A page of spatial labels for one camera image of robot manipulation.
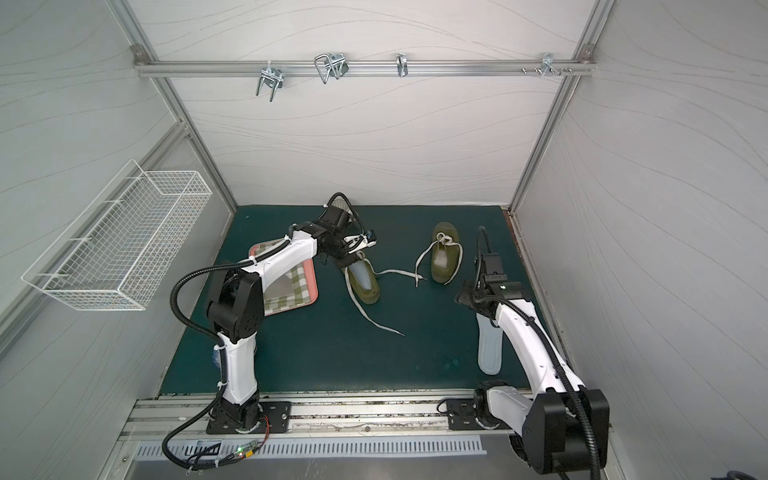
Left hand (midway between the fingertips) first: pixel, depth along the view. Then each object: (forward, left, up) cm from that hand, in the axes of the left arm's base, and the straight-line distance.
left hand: (353, 252), depth 95 cm
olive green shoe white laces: (-7, -3, -7) cm, 11 cm away
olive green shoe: (+5, -32, -6) cm, 33 cm away
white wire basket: (-18, +51, +22) cm, 58 cm away
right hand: (-16, -36, +1) cm, 39 cm away
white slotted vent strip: (-52, +46, -10) cm, 70 cm away
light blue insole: (-26, -41, -9) cm, 50 cm away
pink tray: (-2, +15, -8) cm, 17 cm away
